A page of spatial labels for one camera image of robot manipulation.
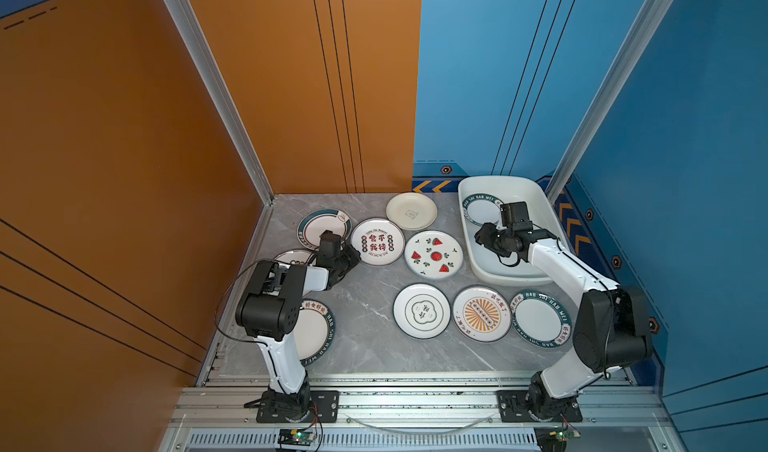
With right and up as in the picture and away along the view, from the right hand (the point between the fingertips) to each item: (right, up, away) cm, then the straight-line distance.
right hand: (477, 236), depth 92 cm
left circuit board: (-49, -47, -21) cm, 71 cm away
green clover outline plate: (-18, -22, -3) cm, 28 cm away
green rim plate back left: (-56, +4, +20) cm, 60 cm away
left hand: (-37, -5, +9) cm, 38 cm away
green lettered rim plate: (+8, +10, +24) cm, 27 cm away
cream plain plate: (-19, +9, +24) cm, 32 cm away
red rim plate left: (-57, -7, +7) cm, 58 cm away
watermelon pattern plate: (-12, -7, +10) cm, 17 cm away
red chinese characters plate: (-31, -2, +13) cm, 34 cm away
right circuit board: (+11, -47, -22) cm, 53 cm away
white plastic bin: (+1, -9, -3) cm, 9 cm away
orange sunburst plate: (+1, -23, -3) cm, 23 cm away
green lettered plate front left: (-49, -28, -5) cm, 57 cm away
